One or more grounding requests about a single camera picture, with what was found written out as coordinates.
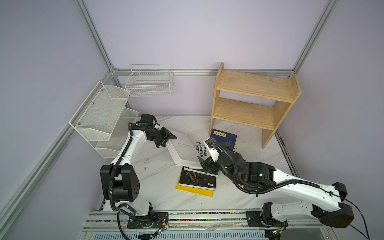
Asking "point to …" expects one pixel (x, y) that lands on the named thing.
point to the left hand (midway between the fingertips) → (175, 139)
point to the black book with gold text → (196, 177)
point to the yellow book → (202, 192)
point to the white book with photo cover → (184, 152)
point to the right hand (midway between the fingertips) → (205, 150)
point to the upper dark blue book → (228, 138)
